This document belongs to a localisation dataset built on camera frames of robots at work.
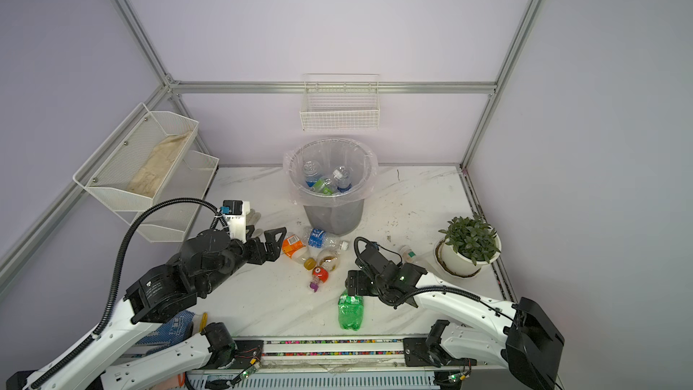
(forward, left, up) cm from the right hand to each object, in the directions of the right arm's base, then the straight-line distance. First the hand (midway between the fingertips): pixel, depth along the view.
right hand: (353, 285), depth 79 cm
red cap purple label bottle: (+4, +11, -3) cm, 13 cm away
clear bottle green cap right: (+13, -19, -6) cm, 23 cm away
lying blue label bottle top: (+16, +13, -1) cm, 21 cm away
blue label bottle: (+32, +14, +16) cm, 39 cm away
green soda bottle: (-6, +1, -4) cm, 7 cm away
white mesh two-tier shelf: (+17, +64, +30) cm, 72 cm away
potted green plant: (+9, -34, +9) cm, 36 cm away
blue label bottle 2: (+32, +4, +12) cm, 35 cm away
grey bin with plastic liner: (+22, +6, +5) cm, 23 cm away
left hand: (+4, +20, +23) cm, 31 cm away
